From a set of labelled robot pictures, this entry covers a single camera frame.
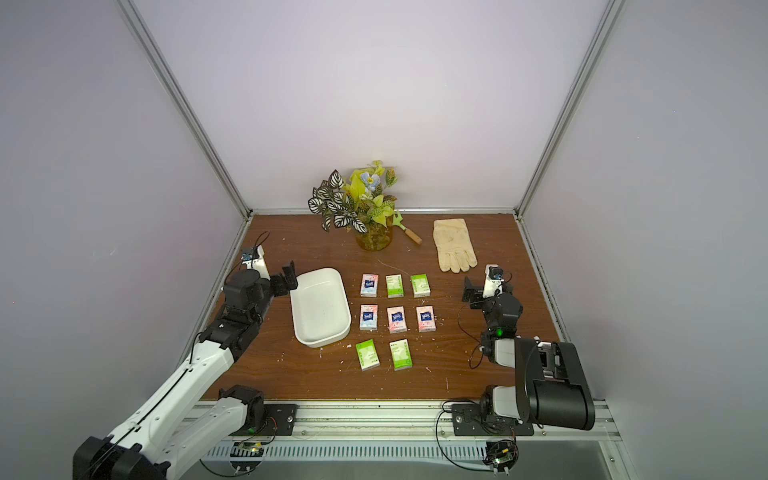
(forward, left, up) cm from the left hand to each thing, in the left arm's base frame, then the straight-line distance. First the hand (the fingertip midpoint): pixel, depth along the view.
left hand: (280, 263), depth 79 cm
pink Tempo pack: (-7, -32, -18) cm, 37 cm away
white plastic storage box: (-2, -7, -23) cm, 24 cm away
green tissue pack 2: (+5, -40, -18) cm, 44 cm away
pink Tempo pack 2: (-7, -41, -18) cm, 45 cm away
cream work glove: (+20, -53, -20) cm, 60 cm away
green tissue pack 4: (-18, -33, -18) cm, 42 cm away
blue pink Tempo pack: (-7, -23, -19) cm, 31 cm away
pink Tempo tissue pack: (+5, -23, -19) cm, 30 cm away
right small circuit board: (-40, -58, -22) cm, 74 cm away
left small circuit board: (-40, +5, -23) cm, 46 cm away
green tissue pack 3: (-18, -24, -18) cm, 35 cm away
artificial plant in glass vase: (+26, -20, +1) cm, 32 cm away
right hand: (+3, -59, -9) cm, 60 cm away
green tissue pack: (+4, -31, -18) cm, 36 cm away
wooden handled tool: (+35, -32, -20) cm, 51 cm away
